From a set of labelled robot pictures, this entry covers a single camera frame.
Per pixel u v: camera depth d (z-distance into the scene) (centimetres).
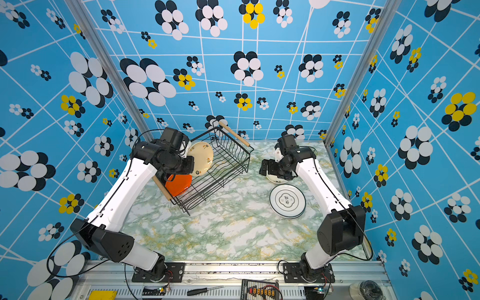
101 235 39
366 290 61
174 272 74
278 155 76
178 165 62
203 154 80
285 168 68
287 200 91
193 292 70
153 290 72
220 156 109
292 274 72
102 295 68
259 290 69
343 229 42
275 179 102
